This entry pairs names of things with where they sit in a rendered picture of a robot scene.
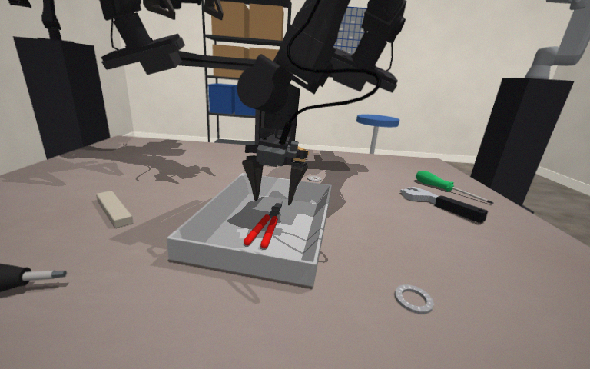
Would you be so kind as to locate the green-handled screwdriver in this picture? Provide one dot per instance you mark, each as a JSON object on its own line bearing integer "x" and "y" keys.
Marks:
{"x": 428, "y": 178}

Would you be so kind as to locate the orange-handled screwdriver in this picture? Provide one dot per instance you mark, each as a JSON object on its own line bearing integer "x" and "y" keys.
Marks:
{"x": 14, "y": 276}

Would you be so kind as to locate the red-handled pliers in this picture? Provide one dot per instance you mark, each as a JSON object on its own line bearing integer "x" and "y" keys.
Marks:
{"x": 268, "y": 234}

